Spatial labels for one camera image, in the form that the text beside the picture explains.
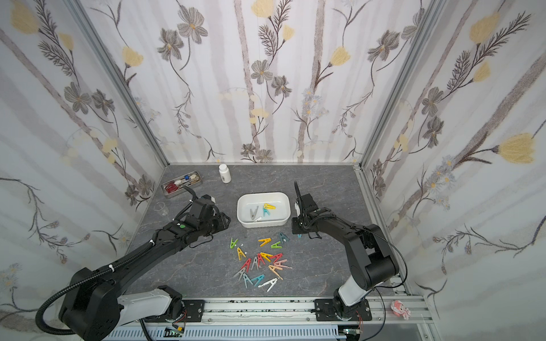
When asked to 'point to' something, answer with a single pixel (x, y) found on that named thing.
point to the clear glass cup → (161, 207)
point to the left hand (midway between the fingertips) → (231, 219)
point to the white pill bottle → (225, 175)
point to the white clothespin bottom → (271, 282)
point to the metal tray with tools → (175, 186)
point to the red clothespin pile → (247, 264)
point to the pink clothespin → (279, 262)
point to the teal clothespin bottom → (259, 279)
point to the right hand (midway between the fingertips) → (297, 224)
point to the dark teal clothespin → (283, 237)
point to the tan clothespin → (272, 268)
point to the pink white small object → (397, 308)
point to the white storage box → (249, 200)
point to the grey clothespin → (252, 215)
